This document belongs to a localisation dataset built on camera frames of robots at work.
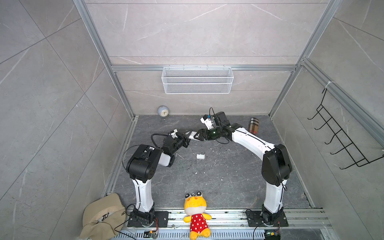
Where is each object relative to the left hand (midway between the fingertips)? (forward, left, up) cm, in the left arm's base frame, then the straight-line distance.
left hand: (193, 127), depth 88 cm
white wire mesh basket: (+33, -4, +11) cm, 35 cm away
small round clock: (+27, +23, -13) cm, 37 cm away
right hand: (-4, -3, -3) cm, 6 cm away
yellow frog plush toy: (-40, +1, -11) cm, 42 cm away
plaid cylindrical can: (+13, -46, -16) cm, 51 cm away
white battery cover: (-10, -4, -18) cm, 21 cm away
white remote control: (-5, +1, -2) cm, 6 cm away
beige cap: (-43, +47, -19) cm, 66 cm away
